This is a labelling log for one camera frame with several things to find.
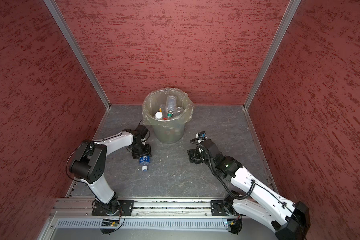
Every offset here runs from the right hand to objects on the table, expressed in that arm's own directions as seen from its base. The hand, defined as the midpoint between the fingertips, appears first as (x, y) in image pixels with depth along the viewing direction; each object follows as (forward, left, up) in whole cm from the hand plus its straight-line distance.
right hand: (194, 153), depth 76 cm
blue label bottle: (+1, +29, -11) cm, 31 cm away
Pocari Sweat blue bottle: (+24, +8, +7) cm, 27 cm away
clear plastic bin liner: (+32, +22, +8) cm, 40 cm away
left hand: (+5, +29, -16) cm, 33 cm away
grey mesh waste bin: (+15, +15, -6) cm, 22 cm away
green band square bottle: (+16, +18, +13) cm, 27 cm away
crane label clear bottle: (+30, +12, +5) cm, 33 cm away
